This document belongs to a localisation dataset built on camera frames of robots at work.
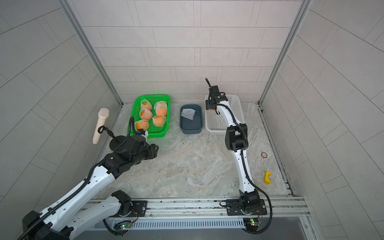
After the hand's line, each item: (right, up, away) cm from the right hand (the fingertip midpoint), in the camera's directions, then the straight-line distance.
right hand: (213, 103), depth 108 cm
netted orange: (-48, -1, -2) cm, 48 cm away
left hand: (-32, -26, -30) cm, 50 cm away
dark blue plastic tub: (-17, -17, -3) cm, 24 cm away
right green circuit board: (+14, -59, -40) cm, 72 cm away
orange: (-1, -5, -9) cm, 11 cm away
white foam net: (-18, -8, -4) cm, 20 cm away
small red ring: (+28, -34, -19) cm, 48 cm away
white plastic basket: (+1, -15, -3) cm, 15 cm away
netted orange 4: (-37, -13, -9) cm, 40 cm away
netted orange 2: (-36, -4, -7) cm, 37 cm away
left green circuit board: (-42, -57, -43) cm, 83 cm away
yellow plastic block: (+26, -43, -29) cm, 58 cm away
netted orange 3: (-46, -8, -8) cm, 48 cm away
